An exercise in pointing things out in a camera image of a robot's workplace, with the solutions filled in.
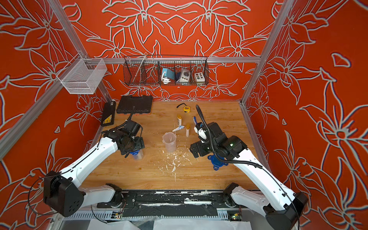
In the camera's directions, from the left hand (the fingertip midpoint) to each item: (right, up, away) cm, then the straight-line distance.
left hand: (138, 146), depth 82 cm
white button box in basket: (+37, +43, +12) cm, 58 cm away
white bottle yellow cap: (+23, +15, +16) cm, 32 cm away
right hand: (+32, +2, -11) cm, 34 cm away
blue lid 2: (+46, -11, +2) cm, 48 cm away
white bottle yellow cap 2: (+29, +10, +8) cm, 32 cm away
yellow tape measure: (+29, +23, +32) cm, 49 cm away
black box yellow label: (-31, +15, +25) cm, 43 cm away
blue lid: (0, -2, -6) cm, 6 cm away
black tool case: (-7, +26, +30) cm, 40 cm away
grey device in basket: (+27, +43, +9) cm, 52 cm away
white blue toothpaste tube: (+24, +9, +20) cm, 32 cm away
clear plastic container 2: (+18, +3, +6) cm, 19 cm away
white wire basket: (-41, +44, +10) cm, 60 cm away
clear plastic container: (-1, -7, +3) cm, 8 cm away
